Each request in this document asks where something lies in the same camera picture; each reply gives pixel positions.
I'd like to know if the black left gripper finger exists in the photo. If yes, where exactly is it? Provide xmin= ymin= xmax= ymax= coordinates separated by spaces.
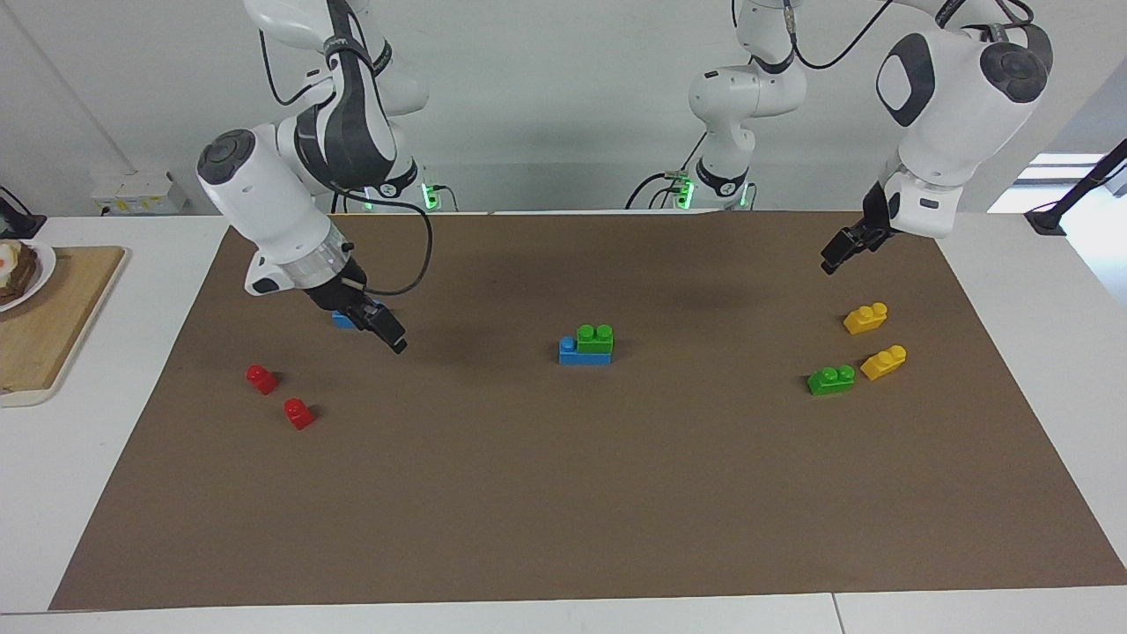
xmin=821 ymin=228 xmax=860 ymax=266
xmin=825 ymin=235 xmax=872 ymax=276

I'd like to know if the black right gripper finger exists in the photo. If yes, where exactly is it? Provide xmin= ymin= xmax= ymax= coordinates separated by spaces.
xmin=367 ymin=301 xmax=409 ymax=350
xmin=351 ymin=305 xmax=404 ymax=356

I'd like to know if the blue three-stud toy brick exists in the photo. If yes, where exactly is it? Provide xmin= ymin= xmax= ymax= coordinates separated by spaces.
xmin=558 ymin=336 xmax=614 ymax=366
xmin=332 ymin=302 xmax=389 ymax=331

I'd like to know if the yellow two-stud toy brick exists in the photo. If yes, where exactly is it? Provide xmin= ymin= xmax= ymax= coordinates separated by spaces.
xmin=860 ymin=344 xmax=908 ymax=381
xmin=843 ymin=302 xmax=889 ymax=335

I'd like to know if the white socket box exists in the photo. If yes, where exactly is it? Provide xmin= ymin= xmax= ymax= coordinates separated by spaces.
xmin=91 ymin=172 xmax=188 ymax=217

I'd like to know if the brown table mat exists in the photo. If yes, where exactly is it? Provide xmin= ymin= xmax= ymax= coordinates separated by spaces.
xmin=48 ymin=210 xmax=1127 ymax=611

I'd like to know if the wooden cutting board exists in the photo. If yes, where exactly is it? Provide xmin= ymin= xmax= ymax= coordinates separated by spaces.
xmin=0 ymin=246 xmax=127 ymax=394

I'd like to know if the white plate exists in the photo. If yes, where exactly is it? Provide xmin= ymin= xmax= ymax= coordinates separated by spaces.
xmin=0 ymin=240 xmax=57 ymax=313

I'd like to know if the brown sandwich food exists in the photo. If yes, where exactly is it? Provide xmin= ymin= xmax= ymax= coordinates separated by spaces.
xmin=0 ymin=240 xmax=42 ymax=306

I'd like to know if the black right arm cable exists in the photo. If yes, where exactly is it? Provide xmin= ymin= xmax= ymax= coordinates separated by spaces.
xmin=259 ymin=26 xmax=434 ymax=298

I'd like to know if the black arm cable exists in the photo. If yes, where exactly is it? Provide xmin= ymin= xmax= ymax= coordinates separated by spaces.
xmin=259 ymin=26 xmax=434 ymax=298
xmin=788 ymin=0 xmax=892 ymax=70

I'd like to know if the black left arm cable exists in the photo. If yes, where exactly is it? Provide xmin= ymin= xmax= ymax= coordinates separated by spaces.
xmin=788 ymin=0 xmax=892 ymax=70

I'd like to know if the black left base cable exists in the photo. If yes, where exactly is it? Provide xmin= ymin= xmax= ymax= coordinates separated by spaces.
xmin=624 ymin=130 xmax=711 ymax=210

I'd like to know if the black camera stand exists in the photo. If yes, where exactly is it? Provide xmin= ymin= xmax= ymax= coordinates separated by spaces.
xmin=1026 ymin=139 xmax=1127 ymax=237

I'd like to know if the black device with cable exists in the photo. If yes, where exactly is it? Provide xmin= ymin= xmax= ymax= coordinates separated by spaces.
xmin=0 ymin=186 xmax=48 ymax=240

